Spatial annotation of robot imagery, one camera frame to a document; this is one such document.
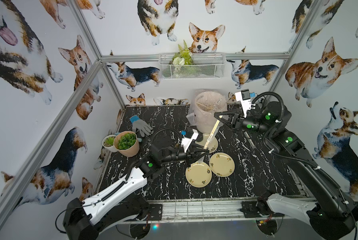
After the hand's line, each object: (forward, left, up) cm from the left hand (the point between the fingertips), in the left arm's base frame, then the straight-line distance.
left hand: (209, 151), depth 61 cm
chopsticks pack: (+2, +1, +2) cm, 3 cm away
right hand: (+7, -1, +14) cm, 16 cm away
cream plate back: (+20, -7, -31) cm, 37 cm away
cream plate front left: (+1, +3, -31) cm, 31 cm away
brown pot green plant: (+16, +44, -21) cm, 51 cm away
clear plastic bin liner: (+32, +7, -16) cm, 36 cm away
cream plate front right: (+6, -12, -31) cm, 33 cm away
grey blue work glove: (+37, +42, -31) cm, 64 cm away
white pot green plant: (+18, +56, -23) cm, 63 cm away
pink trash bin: (+41, -4, -14) cm, 43 cm away
